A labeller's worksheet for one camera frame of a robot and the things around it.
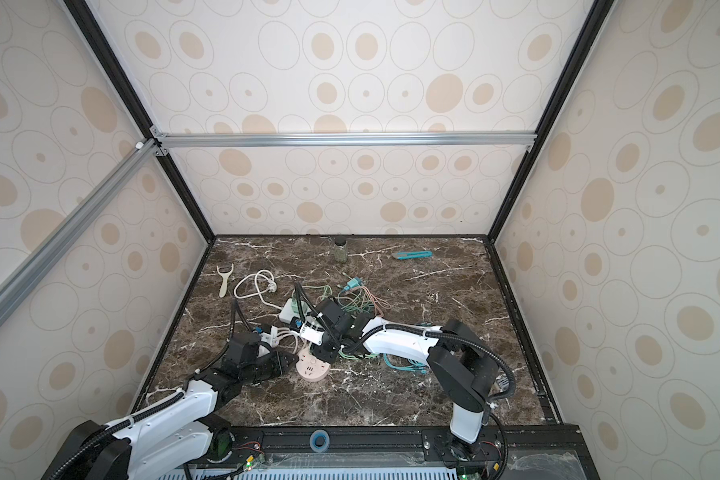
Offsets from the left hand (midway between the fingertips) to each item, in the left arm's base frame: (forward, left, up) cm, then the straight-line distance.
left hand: (304, 356), depth 84 cm
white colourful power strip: (+16, +7, -2) cm, 17 cm away
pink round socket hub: (-3, -1, -1) cm, 3 cm away
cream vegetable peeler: (+31, +33, -4) cm, 45 cm away
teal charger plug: (+27, -13, -2) cm, 30 cm away
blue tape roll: (-20, -6, -4) cm, 21 cm away
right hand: (+4, -3, +1) cm, 5 cm away
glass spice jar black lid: (+40, -8, 0) cm, 40 cm away
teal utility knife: (+43, -35, -6) cm, 56 cm away
